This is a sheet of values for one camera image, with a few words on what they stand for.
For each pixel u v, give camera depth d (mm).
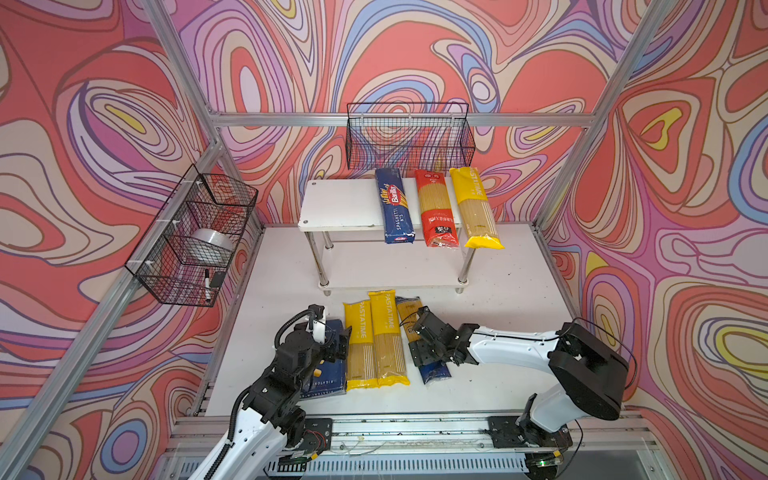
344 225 732
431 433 756
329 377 767
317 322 641
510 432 735
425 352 781
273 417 529
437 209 742
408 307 934
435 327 680
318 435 724
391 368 826
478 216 712
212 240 734
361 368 822
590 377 440
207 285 719
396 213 703
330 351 690
